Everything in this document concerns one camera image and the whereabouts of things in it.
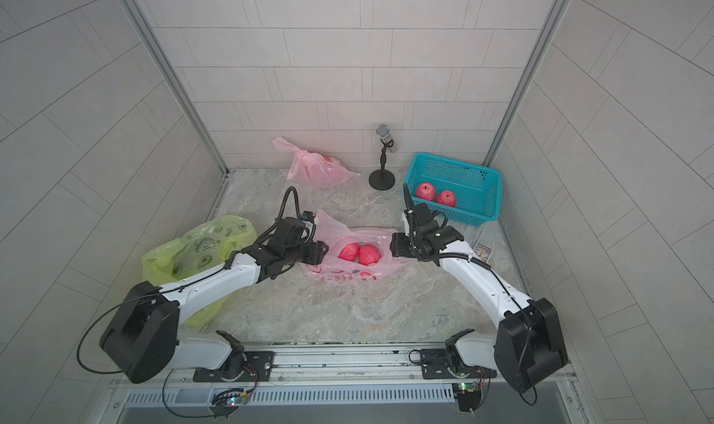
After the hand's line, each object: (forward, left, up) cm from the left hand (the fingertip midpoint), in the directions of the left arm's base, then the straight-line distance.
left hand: (327, 245), depth 87 cm
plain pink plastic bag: (+29, +7, +4) cm, 30 cm away
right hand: (-2, -22, +3) cm, 22 cm away
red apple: (+22, -34, +2) cm, 40 cm away
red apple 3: (-3, -13, 0) cm, 14 cm away
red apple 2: (+20, -42, -1) cm, 47 cm away
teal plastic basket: (+27, -51, -5) cm, 58 cm away
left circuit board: (-39, +21, -6) cm, 45 cm away
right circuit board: (-38, -38, -8) cm, 55 cm away
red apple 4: (-2, -7, -1) cm, 7 cm away
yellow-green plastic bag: (-1, +42, -4) cm, 42 cm away
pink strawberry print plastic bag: (+4, -1, +2) cm, 5 cm away
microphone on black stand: (+33, -19, -5) cm, 39 cm away
